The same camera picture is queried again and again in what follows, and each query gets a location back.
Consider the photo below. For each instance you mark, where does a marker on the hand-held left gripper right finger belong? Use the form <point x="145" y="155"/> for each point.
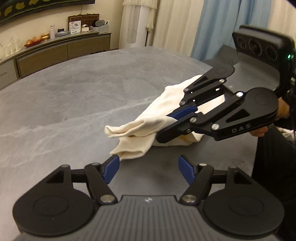
<point x="186" y="169"/>

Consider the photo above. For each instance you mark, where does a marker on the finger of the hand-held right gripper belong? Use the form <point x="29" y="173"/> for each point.
<point x="171" y="133"/>
<point x="182" y="112"/>

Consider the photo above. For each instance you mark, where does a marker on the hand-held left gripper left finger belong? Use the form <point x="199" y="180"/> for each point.
<point x="111" y="169"/>

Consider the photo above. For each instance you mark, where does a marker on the cream pants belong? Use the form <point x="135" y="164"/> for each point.
<point x="138" y="129"/>

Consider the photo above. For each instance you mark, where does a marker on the person's right hand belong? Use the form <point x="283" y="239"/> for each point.
<point x="283" y="109"/>

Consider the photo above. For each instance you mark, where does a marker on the grey chair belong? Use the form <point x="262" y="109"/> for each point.
<point x="222" y="56"/>

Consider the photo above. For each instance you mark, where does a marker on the person's dark clothing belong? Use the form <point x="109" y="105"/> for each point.
<point x="275" y="173"/>

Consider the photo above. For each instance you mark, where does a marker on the blue curtain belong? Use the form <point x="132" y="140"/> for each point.
<point x="222" y="25"/>

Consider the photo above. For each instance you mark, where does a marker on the cream curtain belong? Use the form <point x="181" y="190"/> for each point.
<point x="178" y="25"/>

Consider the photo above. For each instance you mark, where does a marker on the grey storage basket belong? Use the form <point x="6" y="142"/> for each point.
<point x="101" y="29"/>

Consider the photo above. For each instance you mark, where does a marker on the dark round speaker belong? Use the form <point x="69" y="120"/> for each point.
<point x="100" y="23"/>

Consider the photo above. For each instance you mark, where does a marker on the grey television cabinet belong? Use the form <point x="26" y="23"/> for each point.
<point x="57" y="55"/>

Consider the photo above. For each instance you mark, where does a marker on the small white box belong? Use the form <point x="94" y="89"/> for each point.
<point x="85" y="28"/>

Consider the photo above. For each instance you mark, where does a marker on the wooden chess board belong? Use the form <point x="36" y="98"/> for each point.
<point x="89" y="17"/>

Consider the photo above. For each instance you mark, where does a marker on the white carton box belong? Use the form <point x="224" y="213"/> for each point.
<point x="75" y="27"/>

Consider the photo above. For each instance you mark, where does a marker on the round grey dish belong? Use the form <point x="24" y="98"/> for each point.
<point x="62" y="33"/>

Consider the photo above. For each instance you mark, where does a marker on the gold bowl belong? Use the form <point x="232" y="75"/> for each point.
<point x="45" y="37"/>

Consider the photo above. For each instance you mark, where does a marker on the plate of fruit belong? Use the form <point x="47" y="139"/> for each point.
<point x="33" y="42"/>

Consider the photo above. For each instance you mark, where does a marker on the white bottle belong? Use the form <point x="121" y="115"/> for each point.
<point x="52" y="32"/>

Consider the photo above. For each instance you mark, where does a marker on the tray of glass cups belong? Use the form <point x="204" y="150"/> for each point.
<point x="10" y="47"/>

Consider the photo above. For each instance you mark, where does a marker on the wall television with patterned cover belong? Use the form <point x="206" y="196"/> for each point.
<point x="34" y="9"/>

